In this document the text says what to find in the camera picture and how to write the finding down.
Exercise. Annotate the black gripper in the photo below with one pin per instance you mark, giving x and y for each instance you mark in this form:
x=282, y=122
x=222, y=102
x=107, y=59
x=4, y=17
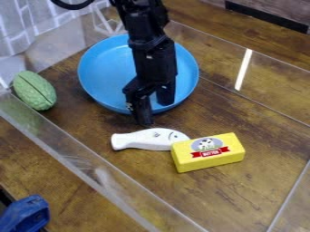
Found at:
x=144, y=18

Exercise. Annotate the white toy fish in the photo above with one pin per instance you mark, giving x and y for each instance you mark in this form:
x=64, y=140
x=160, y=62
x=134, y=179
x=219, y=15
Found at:
x=150, y=139

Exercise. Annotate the blue round tray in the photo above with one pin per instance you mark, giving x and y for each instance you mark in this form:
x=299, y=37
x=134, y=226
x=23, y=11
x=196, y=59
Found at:
x=107, y=68

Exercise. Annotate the yellow toy butter block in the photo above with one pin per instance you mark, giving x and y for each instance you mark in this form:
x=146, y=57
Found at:
x=207, y=152

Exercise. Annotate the green textured toy vegetable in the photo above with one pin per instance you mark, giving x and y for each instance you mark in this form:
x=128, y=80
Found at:
x=35, y=90

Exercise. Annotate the white checkered cloth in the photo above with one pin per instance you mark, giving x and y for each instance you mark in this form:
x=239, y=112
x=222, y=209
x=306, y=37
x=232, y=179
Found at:
x=27, y=18

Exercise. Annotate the clear acrylic enclosure wall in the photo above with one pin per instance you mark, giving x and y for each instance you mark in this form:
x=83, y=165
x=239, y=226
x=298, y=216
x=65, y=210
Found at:
x=252, y=93

